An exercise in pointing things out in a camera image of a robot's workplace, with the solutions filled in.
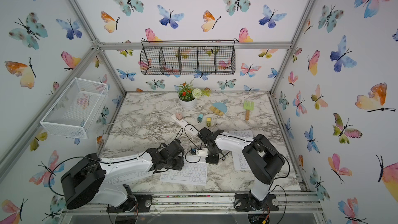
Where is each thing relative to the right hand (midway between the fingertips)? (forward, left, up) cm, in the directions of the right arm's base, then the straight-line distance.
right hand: (212, 157), depth 88 cm
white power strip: (+18, +16, 0) cm, 24 cm away
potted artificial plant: (+35, +17, +13) cm, 41 cm away
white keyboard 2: (-1, -16, 0) cm, 16 cm away
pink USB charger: (+23, +22, +6) cm, 32 cm away
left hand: (-5, +16, -1) cm, 17 cm away
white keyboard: (-10, +9, 0) cm, 13 cm away
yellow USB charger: (+22, +3, +2) cm, 23 cm away
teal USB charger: (+25, +9, +2) cm, 27 cm away
